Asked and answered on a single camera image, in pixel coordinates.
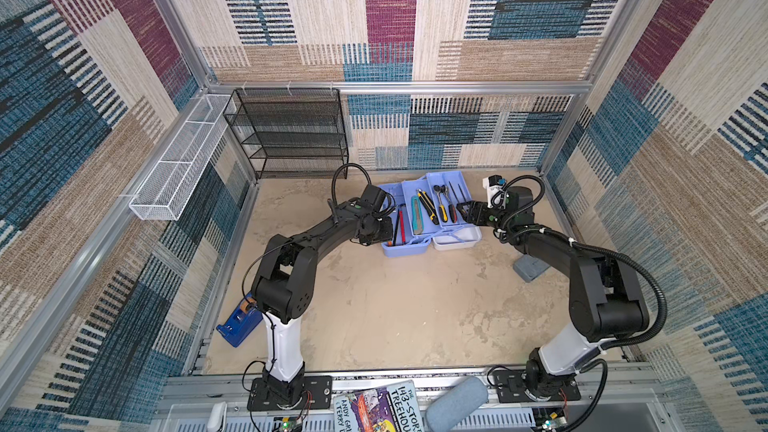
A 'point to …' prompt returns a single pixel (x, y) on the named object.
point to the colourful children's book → (390, 409)
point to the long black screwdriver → (458, 205)
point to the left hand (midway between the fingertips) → (392, 231)
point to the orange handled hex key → (392, 243)
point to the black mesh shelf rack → (290, 133)
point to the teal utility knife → (417, 215)
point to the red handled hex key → (402, 227)
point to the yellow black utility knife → (428, 205)
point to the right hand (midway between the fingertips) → (465, 208)
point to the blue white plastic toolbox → (426, 214)
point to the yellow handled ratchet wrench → (443, 213)
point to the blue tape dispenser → (241, 322)
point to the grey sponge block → (529, 268)
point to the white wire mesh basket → (166, 187)
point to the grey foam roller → (456, 404)
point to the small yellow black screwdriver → (463, 196)
